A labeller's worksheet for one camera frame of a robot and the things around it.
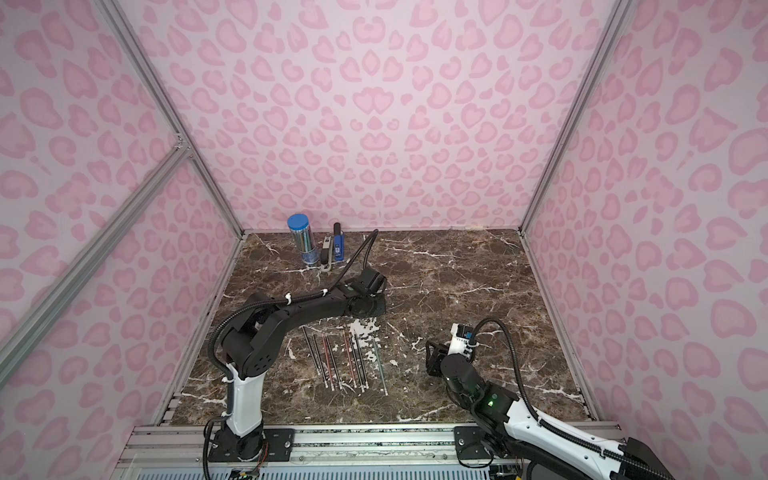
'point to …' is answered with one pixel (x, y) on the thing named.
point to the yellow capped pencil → (361, 361)
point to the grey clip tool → (326, 257)
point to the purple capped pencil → (357, 363)
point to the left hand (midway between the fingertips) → (386, 307)
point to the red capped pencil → (349, 360)
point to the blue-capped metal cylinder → (303, 235)
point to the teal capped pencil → (377, 356)
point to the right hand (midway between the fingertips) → (429, 346)
